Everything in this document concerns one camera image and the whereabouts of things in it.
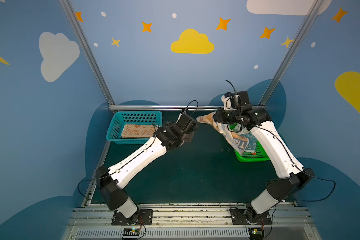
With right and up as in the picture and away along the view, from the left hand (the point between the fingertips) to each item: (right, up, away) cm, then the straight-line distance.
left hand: (180, 127), depth 76 cm
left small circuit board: (-25, -52, -3) cm, 58 cm away
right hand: (+18, +7, -1) cm, 19 cm away
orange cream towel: (+37, -9, +15) cm, 41 cm away
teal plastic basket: (-45, +6, +34) cm, 57 cm away
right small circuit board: (+38, -53, -3) cm, 65 cm away
